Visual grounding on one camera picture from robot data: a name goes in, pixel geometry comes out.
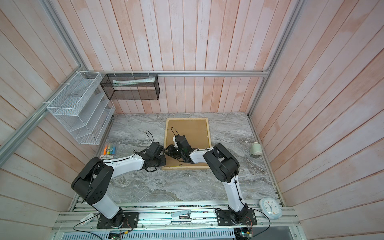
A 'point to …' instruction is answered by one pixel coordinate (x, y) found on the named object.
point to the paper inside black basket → (131, 82)
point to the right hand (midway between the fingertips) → (163, 151)
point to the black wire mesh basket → (131, 86)
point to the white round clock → (271, 208)
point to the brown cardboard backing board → (193, 134)
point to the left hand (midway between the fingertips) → (163, 163)
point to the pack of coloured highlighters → (109, 151)
